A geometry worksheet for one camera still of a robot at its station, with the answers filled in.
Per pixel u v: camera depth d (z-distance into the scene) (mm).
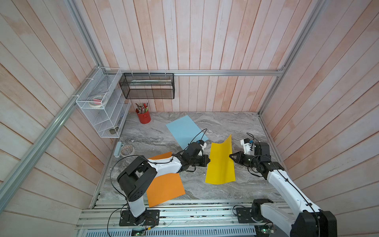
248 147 760
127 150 988
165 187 829
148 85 1052
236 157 741
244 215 731
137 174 515
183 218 731
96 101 743
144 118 1099
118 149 954
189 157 687
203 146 811
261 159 636
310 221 392
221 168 879
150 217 730
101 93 739
